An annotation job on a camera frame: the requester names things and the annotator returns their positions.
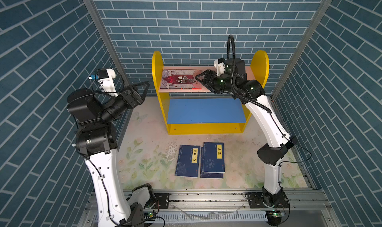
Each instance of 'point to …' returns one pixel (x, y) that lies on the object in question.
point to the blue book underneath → (208, 174)
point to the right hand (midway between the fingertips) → (195, 78)
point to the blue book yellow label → (213, 158)
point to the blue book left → (188, 161)
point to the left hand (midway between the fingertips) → (145, 86)
